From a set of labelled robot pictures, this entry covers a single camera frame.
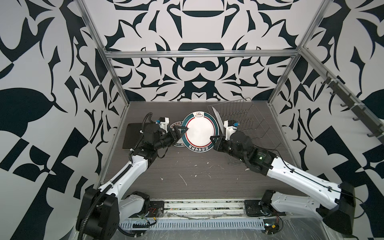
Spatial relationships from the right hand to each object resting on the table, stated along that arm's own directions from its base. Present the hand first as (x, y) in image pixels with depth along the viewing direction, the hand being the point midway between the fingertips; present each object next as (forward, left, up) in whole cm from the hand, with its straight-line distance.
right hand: (210, 137), depth 71 cm
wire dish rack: (+24, -31, -21) cm, 44 cm away
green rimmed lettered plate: (+3, +11, -4) cm, 12 cm away
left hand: (+6, +11, -2) cm, 13 cm away
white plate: (+20, -8, -12) cm, 25 cm away
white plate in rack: (+5, +4, +1) cm, 7 cm away
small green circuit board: (-32, -28, -27) cm, 51 cm away
